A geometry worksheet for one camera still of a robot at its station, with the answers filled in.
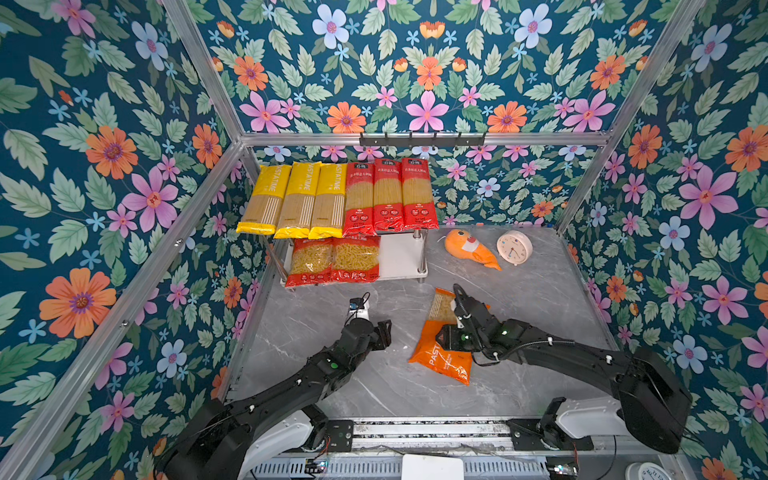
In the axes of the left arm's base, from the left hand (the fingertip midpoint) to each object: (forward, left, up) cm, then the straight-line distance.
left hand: (391, 319), depth 83 cm
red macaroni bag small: (+22, +25, 0) cm, 34 cm away
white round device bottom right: (-38, -56, -7) cm, 68 cm away
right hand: (-5, -14, -3) cm, 15 cm away
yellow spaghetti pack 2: (+23, +22, +25) cm, 41 cm away
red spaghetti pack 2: (+23, -1, +26) cm, 34 cm away
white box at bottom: (-34, -8, -5) cm, 35 cm away
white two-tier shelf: (+26, -5, -3) cm, 26 cm away
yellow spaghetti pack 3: (+22, +14, +25) cm, 36 cm away
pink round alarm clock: (+27, -45, -4) cm, 53 cm away
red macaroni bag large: (+22, +11, 0) cm, 24 cm away
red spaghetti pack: (+15, +6, +26) cm, 30 cm away
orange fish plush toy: (+29, -26, -3) cm, 39 cm away
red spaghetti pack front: (+16, -9, +25) cm, 31 cm away
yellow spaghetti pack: (+20, +31, +25) cm, 44 cm away
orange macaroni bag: (-8, -11, -7) cm, 15 cm away
